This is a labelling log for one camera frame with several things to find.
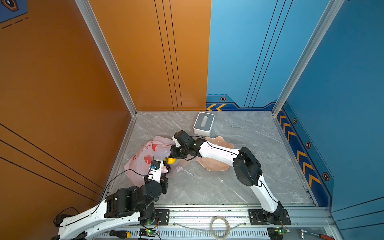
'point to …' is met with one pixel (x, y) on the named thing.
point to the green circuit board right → (276, 233)
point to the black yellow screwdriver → (122, 234)
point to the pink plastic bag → (138, 165)
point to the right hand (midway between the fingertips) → (168, 155)
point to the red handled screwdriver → (319, 235)
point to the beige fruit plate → (213, 164)
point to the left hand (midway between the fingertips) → (168, 170)
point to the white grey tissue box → (203, 123)
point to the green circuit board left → (147, 232)
